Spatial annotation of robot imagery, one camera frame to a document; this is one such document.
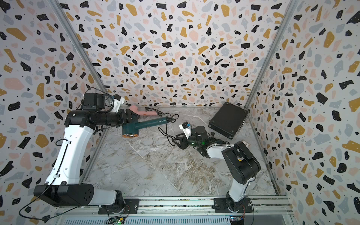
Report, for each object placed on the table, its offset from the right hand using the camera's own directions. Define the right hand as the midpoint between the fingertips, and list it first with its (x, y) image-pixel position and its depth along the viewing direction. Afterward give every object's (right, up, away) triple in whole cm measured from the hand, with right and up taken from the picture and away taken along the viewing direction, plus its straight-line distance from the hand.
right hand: (176, 138), depth 86 cm
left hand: (-19, +13, -16) cm, 27 cm away
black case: (+38, +11, +20) cm, 44 cm away
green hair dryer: (-19, +7, -20) cm, 28 cm away
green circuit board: (-28, -39, -16) cm, 51 cm away
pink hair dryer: (-37, +21, +30) cm, 52 cm away
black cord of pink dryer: (-17, +17, +30) cm, 39 cm away
